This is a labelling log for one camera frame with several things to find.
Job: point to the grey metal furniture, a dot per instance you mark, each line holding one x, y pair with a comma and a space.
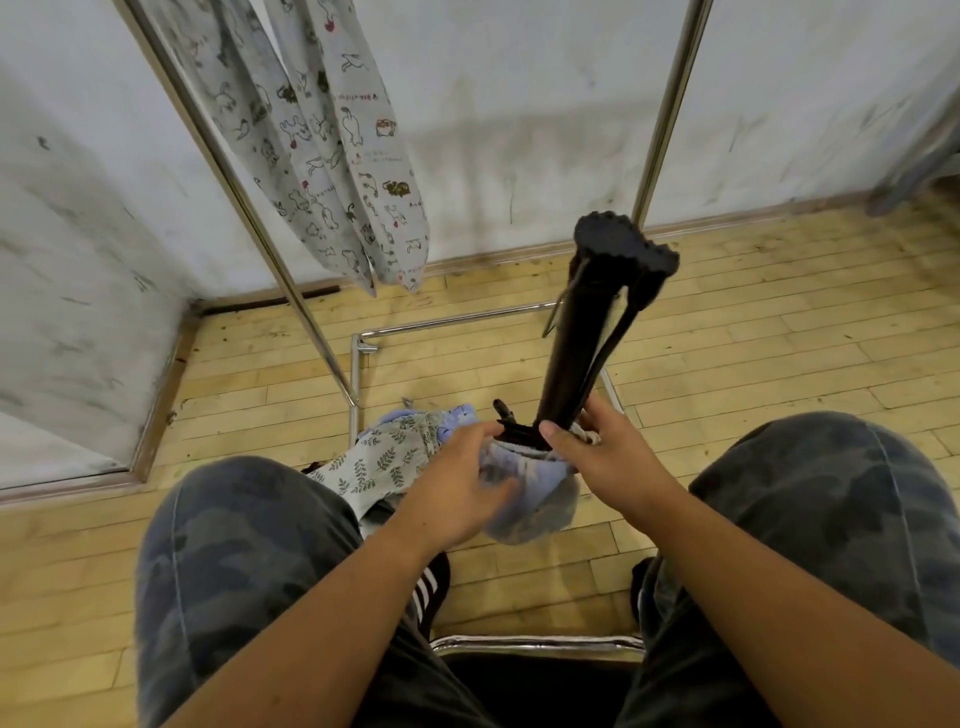
915, 172

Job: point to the black striped right shoe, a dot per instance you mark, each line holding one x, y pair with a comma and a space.
639, 585

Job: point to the black baseboard strip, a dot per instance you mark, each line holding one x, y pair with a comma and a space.
262, 300

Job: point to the blue floral bag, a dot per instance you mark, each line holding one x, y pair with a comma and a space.
457, 420

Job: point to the black chair seat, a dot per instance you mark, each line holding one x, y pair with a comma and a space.
540, 697

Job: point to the chrome chair frame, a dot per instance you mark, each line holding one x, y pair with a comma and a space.
525, 645

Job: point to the person's right forearm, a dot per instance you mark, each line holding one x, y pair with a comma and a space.
787, 622

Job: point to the person's left hand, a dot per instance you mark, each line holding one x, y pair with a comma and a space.
450, 495

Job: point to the person's left forearm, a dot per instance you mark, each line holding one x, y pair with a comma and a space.
315, 637

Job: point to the black striped left shoe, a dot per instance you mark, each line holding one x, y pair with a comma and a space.
431, 592

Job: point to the chrome clothes rack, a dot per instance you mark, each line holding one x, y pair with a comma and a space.
667, 112

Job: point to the black striped shoe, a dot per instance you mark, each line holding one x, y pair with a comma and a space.
431, 592
639, 585

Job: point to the person's right hand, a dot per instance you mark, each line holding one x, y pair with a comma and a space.
615, 465

